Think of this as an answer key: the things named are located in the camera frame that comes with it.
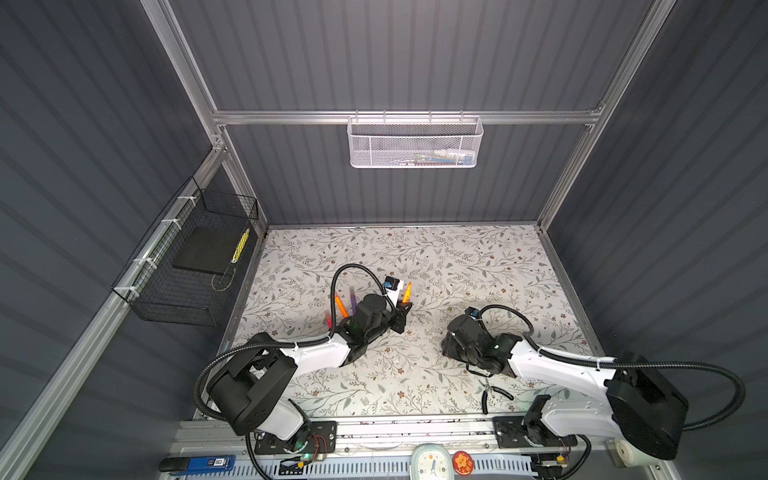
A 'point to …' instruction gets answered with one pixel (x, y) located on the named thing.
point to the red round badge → (462, 463)
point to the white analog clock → (431, 461)
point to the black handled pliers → (487, 388)
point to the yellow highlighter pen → (238, 249)
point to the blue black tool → (185, 465)
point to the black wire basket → (158, 291)
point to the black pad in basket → (209, 249)
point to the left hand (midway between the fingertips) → (410, 303)
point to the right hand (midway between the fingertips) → (448, 347)
